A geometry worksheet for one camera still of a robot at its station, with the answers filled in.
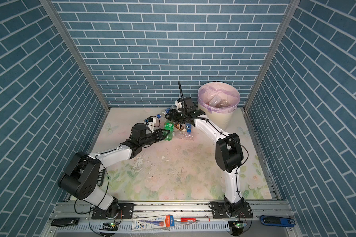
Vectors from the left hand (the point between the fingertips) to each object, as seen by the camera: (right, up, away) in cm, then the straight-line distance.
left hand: (168, 132), depth 86 cm
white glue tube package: (-6, -41, -16) cm, 45 cm away
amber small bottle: (+6, +3, +19) cm, 20 cm away
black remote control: (-47, -41, -18) cm, 64 cm away
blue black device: (+53, -40, -18) cm, 68 cm away
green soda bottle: (0, +5, +1) cm, 5 cm away
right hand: (-2, +10, +4) cm, 11 cm away
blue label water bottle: (-5, +14, +26) cm, 30 cm away
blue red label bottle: (+12, +2, +19) cm, 23 cm away
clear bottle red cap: (+30, +21, +16) cm, 40 cm away
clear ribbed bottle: (+9, -4, +16) cm, 19 cm away
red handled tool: (+13, -41, -15) cm, 46 cm away
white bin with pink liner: (+32, +11, -1) cm, 33 cm away
